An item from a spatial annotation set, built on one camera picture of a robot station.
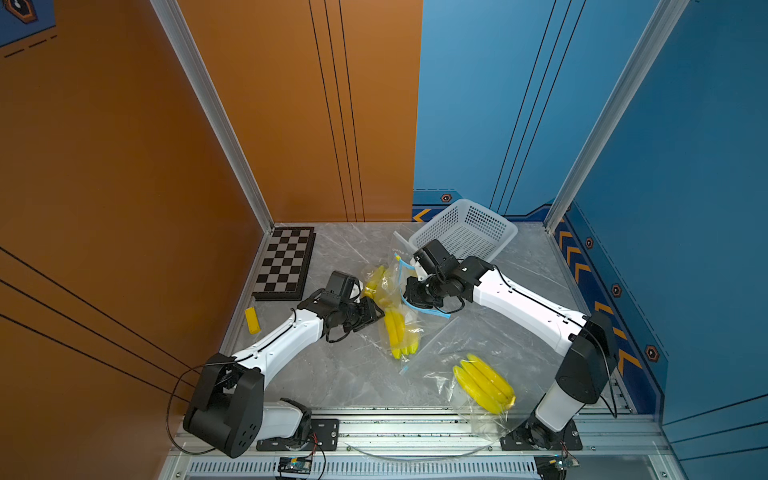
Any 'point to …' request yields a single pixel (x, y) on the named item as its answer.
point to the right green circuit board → (558, 465)
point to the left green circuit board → (294, 465)
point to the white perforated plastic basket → (467, 230)
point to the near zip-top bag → (432, 372)
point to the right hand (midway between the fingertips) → (402, 300)
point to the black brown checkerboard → (283, 272)
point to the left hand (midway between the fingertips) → (383, 311)
